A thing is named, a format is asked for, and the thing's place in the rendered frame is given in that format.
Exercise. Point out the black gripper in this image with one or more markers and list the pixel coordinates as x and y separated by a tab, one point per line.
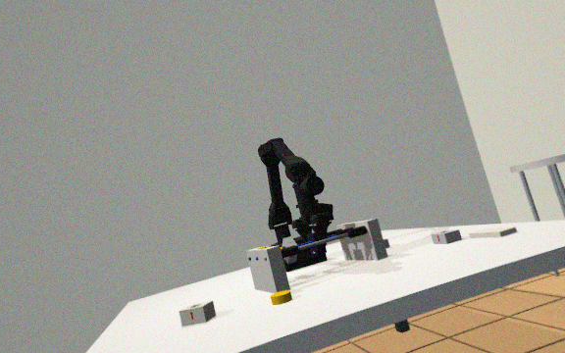
309	216

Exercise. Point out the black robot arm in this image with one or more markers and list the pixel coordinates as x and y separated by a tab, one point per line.
306	184

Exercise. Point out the yellow short cylinder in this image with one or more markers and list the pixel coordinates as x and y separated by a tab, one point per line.
281	297

